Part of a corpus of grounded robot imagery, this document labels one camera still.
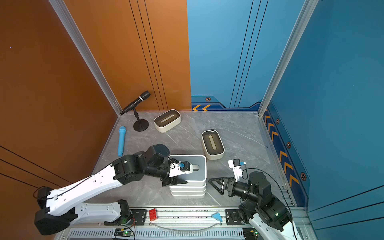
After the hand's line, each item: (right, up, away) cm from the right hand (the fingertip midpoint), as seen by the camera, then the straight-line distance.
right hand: (214, 183), depth 63 cm
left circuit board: (-44, -27, +9) cm, 53 cm away
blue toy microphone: (-61, +21, +43) cm, 77 cm away
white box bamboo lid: (-12, -10, +12) cm, 19 cm away
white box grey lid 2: (-12, -5, +6) cm, 14 cm away
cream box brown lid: (-29, +28, +45) cm, 60 cm away
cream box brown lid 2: (+3, +12, +31) cm, 34 cm away
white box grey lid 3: (-11, -14, +15) cm, 24 cm away
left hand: (-11, +4, +1) cm, 12 cm away
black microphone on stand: (-49, +25, +48) cm, 73 cm away
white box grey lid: (-7, +3, -1) cm, 7 cm away
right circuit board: (+18, -27, +7) cm, 33 cm away
